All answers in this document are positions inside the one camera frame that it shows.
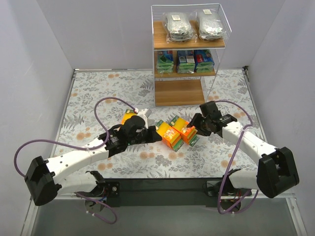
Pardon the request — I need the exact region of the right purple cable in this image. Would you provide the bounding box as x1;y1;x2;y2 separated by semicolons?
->
218;99;259;214

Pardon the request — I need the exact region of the blue green sponge pack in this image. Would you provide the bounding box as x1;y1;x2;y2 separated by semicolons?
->
194;49;215;73
177;50;195;74
156;50;174;74

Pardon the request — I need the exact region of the orange yellow sponge box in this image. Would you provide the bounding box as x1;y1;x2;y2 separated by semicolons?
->
156;120;184;152
169;116;199;147

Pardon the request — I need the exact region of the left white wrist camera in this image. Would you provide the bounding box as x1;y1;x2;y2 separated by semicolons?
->
134;108;152;128

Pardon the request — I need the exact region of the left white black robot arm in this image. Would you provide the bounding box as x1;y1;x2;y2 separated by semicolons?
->
24;116;162;206

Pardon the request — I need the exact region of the white wire wooden shelf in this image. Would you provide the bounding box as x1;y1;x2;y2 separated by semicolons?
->
151;3;231;106

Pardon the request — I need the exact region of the silver steel wool pack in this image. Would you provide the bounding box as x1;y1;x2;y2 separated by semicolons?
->
196;9;225;41
162;12;196;43

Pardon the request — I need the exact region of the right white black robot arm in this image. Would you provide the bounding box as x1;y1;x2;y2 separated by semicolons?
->
188;101;300;198

